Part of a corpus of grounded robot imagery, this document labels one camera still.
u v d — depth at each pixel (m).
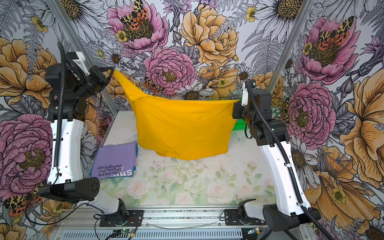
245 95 0.54
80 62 0.53
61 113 0.41
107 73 0.59
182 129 0.81
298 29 0.78
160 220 0.76
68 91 0.40
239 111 0.57
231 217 0.74
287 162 0.38
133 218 0.73
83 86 0.50
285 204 0.37
